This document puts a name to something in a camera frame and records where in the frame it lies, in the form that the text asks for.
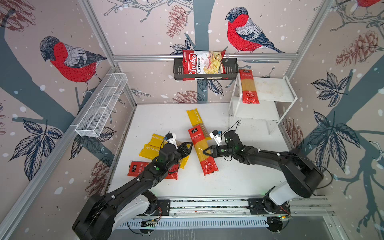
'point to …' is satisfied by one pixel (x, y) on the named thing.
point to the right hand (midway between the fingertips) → (202, 155)
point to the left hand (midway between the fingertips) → (191, 145)
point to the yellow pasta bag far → (197, 120)
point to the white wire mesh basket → (100, 105)
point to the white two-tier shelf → (275, 95)
